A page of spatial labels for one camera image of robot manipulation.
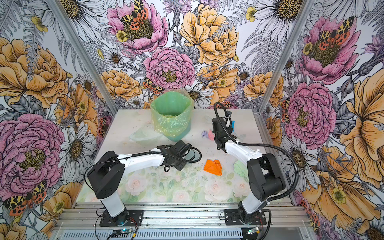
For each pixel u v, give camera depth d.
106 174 0.47
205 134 1.05
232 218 0.74
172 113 1.08
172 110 1.07
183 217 0.76
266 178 0.46
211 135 1.07
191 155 0.76
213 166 0.91
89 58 0.92
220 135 0.70
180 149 0.71
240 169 0.89
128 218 0.73
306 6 0.72
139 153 0.56
